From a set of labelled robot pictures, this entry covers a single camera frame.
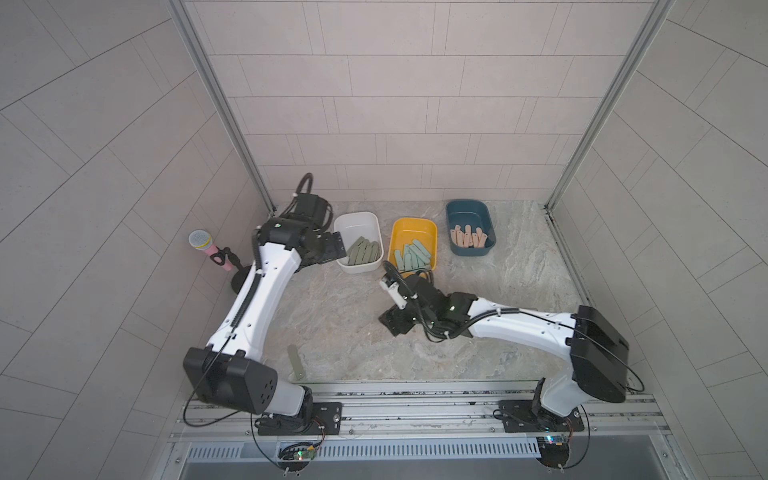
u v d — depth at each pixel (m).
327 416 0.71
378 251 0.99
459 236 1.05
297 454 0.65
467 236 1.05
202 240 0.77
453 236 1.05
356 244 1.05
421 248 1.03
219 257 0.82
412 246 1.02
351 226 1.05
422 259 0.99
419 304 0.58
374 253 1.00
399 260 0.99
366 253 0.99
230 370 0.38
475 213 1.12
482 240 1.05
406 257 0.99
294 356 0.81
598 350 0.42
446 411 0.73
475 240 1.05
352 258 1.00
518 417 0.72
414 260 0.99
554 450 0.68
